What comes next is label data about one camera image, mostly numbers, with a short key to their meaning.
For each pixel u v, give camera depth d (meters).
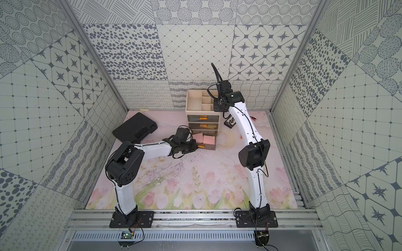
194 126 0.93
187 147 0.85
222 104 0.64
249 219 0.73
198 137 1.02
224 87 0.68
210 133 1.04
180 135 0.78
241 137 1.04
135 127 1.04
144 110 1.23
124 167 0.51
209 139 1.01
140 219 0.73
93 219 0.75
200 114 0.90
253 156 0.56
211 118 0.90
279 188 0.84
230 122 1.12
